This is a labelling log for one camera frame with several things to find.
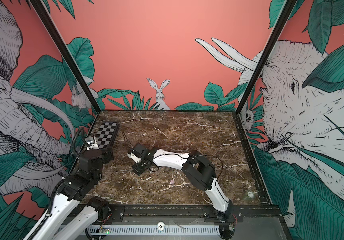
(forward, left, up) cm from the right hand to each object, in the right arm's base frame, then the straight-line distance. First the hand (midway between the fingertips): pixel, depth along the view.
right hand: (134, 169), depth 84 cm
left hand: (+4, +14, +19) cm, 24 cm away
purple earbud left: (-5, -22, -5) cm, 23 cm away
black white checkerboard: (+25, +25, -2) cm, 36 cm away
